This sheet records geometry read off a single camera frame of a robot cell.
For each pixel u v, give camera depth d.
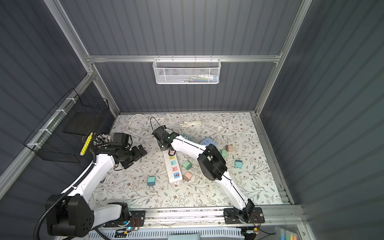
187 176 0.85
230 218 0.74
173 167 0.89
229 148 0.98
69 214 0.39
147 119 1.16
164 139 0.74
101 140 0.85
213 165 0.57
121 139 0.66
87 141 0.71
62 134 0.71
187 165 0.90
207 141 1.00
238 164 0.91
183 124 1.10
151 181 0.85
